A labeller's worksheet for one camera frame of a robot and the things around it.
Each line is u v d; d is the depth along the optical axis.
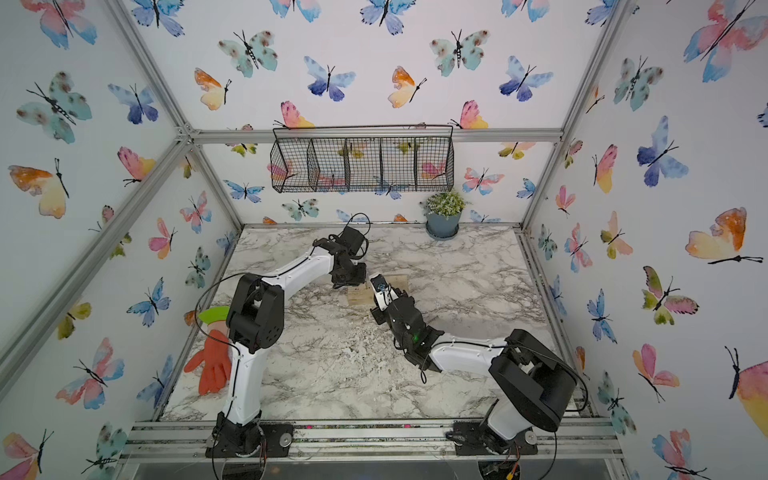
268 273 0.59
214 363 0.85
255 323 0.56
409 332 0.63
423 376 0.62
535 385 0.44
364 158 0.99
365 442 0.75
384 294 0.68
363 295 0.97
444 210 1.07
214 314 0.98
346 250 0.77
